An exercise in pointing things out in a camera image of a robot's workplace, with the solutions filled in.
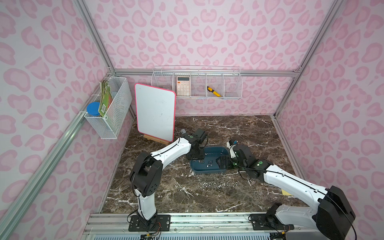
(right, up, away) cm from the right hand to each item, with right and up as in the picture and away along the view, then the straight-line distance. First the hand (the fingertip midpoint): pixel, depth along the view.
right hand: (222, 159), depth 82 cm
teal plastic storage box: (-4, 0, +17) cm, 18 cm away
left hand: (-12, +1, +8) cm, 15 cm away
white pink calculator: (-23, +44, +13) cm, 51 cm away
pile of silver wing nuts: (-7, -6, +10) cm, 14 cm away
